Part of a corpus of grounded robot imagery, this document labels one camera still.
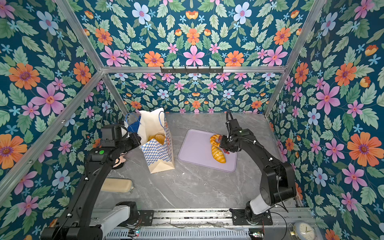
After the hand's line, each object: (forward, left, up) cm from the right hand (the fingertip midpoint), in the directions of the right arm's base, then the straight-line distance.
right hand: (222, 144), depth 87 cm
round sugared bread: (+8, +40, -4) cm, 41 cm away
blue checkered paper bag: (-6, +36, +13) cm, 38 cm away
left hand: (-3, +42, +16) cm, 45 cm away
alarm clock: (-41, -34, -8) cm, 54 cm away
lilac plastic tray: (+4, +16, -12) cm, 20 cm away
